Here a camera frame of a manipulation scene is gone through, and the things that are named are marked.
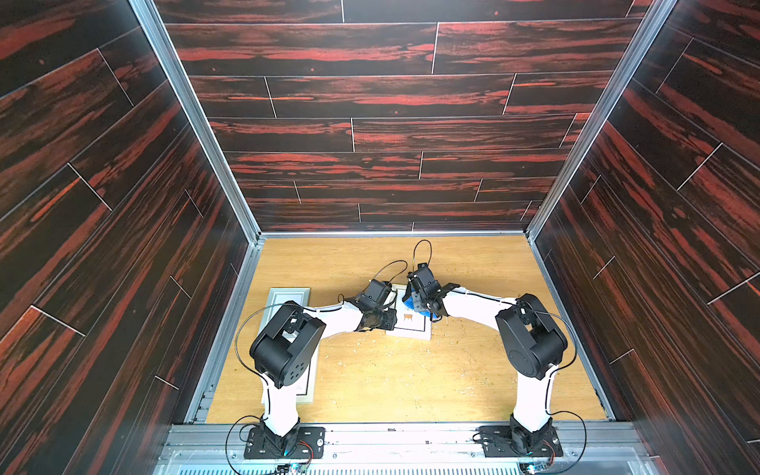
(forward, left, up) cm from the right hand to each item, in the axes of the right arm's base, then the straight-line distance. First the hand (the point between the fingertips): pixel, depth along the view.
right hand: (429, 294), depth 100 cm
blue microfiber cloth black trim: (-4, +7, +1) cm, 8 cm away
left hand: (-10, +11, -2) cm, 15 cm away
